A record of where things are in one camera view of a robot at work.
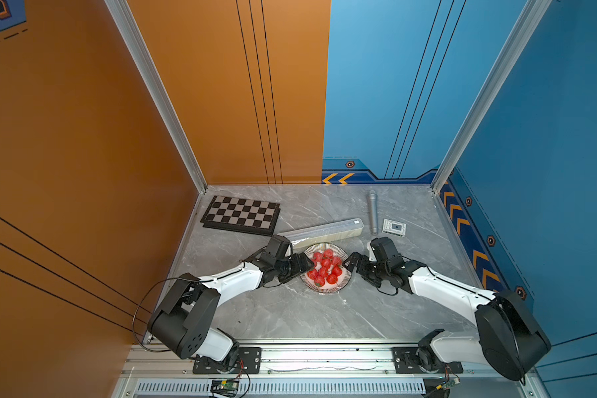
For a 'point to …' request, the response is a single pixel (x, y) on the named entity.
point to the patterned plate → (343, 280)
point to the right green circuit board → (448, 384)
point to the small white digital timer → (394, 227)
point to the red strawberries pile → (327, 266)
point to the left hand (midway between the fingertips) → (310, 265)
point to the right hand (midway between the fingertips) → (350, 269)
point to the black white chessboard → (232, 214)
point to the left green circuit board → (225, 387)
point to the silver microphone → (373, 211)
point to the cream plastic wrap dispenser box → (317, 234)
